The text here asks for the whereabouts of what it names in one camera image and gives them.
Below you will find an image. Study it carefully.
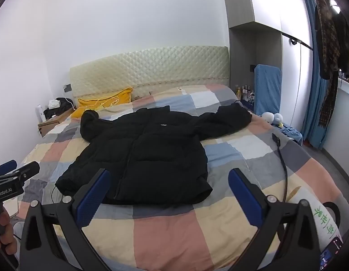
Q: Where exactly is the white and blue plush toy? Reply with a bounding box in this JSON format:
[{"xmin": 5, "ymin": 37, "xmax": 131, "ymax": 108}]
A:
[{"xmin": 260, "ymin": 111, "xmax": 285, "ymax": 127}]

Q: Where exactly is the blue curtain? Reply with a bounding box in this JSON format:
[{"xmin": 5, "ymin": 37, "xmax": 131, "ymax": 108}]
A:
[{"xmin": 300, "ymin": 0, "xmax": 337, "ymax": 150}]

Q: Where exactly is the crumpled blue cloth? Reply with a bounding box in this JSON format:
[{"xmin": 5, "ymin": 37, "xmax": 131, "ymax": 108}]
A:
[{"xmin": 280, "ymin": 124, "xmax": 303, "ymax": 143}]

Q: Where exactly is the wooden nightstand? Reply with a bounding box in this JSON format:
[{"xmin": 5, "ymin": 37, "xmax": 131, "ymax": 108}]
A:
[{"xmin": 37, "ymin": 109, "xmax": 75, "ymax": 137}]

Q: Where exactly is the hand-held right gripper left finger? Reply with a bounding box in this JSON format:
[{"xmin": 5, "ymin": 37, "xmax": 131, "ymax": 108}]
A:
[{"xmin": 19, "ymin": 168, "xmax": 118, "ymax": 271}]

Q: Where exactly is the yellow pillow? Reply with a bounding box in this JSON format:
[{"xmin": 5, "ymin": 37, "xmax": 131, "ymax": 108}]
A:
[{"xmin": 71, "ymin": 87, "xmax": 134, "ymax": 119}]

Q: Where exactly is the black round object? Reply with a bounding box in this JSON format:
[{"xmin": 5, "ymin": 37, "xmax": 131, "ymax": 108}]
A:
[{"xmin": 322, "ymin": 202, "xmax": 342, "ymax": 227}]

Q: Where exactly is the white and grey wardrobe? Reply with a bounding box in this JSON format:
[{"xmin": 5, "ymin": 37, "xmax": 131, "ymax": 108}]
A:
[{"xmin": 221, "ymin": 0, "xmax": 316, "ymax": 147}]

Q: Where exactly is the person's left hand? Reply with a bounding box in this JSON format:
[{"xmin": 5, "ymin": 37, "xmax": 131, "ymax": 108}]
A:
[{"xmin": 0, "ymin": 212, "xmax": 16, "ymax": 258}]

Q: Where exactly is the group of cosmetic bottles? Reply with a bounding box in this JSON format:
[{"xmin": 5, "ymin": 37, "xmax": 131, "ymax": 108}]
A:
[{"xmin": 235, "ymin": 84, "xmax": 255, "ymax": 102}]

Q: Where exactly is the black bag with tissue box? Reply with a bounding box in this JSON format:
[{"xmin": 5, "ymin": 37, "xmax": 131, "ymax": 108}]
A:
[{"xmin": 44, "ymin": 97, "xmax": 75, "ymax": 118}]

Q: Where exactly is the smartphone with lit screen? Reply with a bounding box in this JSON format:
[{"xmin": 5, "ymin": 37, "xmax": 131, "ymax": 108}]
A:
[{"xmin": 319, "ymin": 236, "xmax": 343, "ymax": 271}]

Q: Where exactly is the black puffer jacket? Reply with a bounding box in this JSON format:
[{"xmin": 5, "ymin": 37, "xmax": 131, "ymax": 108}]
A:
[{"xmin": 55, "ymin": 104, "xmax": 253, "ymax": 205}]

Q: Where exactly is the thick black cable with plug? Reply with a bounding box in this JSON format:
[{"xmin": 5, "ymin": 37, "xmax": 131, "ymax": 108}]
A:
[{"xmin": 272, "ymin": 133, "xmax": 289, "ymax": 204}]

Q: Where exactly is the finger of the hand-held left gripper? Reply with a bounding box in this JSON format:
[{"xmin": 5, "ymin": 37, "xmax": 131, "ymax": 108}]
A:
[
  {"xmin": 0, "ymin": 160, "xmax": 18, "ymax": 175},
  {"xmin": 9, "ymin": 161, "xmax": 41, "ymax": 185}
]

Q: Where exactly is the thin white cable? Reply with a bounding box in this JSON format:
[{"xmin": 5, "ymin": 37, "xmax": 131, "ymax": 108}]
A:
[{"xmin": 66, "ymin": 97, "xmax": 120, "ymax": 111}]

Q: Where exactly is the black hanging garment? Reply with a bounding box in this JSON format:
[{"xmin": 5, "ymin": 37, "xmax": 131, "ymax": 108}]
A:
[{"xmin": 332, "ymin": 13, "xmax": 349, "ymax": 75}]

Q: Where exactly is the black clothes rail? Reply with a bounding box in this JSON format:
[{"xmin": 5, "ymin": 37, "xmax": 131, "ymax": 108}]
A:
[{"xmin": 282, "ymin": 31, "xmax": 314, "ymax": 50}]

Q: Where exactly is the white bag with green print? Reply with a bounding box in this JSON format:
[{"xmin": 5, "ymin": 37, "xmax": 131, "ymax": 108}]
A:
[{"xmin": 287, "ymin": 185, "xmax": 347, "ymax": 256}]

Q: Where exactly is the blue covered chair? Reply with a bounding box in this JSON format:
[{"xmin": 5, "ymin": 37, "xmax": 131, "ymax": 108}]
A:
[{"xmin": 253, "ymin": 64, "xmax": 282, "ymax": 116}]

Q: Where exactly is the person's grey trouser leg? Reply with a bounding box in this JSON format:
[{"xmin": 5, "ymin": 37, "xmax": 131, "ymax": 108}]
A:
[{"xmin": 14, "ymin": 222, "xmax": 25, "ymax": 242}]

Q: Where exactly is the brown patterned hanging garment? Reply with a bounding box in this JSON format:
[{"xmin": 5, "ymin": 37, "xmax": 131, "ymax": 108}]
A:
[{"xmin": 314, "ymin": 0, "xmax": 342, "ymax": 127}]

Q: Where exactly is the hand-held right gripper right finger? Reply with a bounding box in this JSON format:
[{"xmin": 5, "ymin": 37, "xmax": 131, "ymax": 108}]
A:
[{"xmin": 228, "ymin": 168, "xmax": 323, "ymax": 271}]

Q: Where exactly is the cream quilted headboard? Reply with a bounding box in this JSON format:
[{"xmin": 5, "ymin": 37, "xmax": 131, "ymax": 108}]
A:
[{"xmin": 69, "ymin": 46, "xmax": 230, "ymax": 106}]

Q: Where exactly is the checkered pastel blanket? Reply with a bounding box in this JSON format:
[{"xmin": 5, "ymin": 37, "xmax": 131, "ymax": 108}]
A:
[{"xmin": 18, "ymin": 84, "xmax": 347, "ymax": 271}]

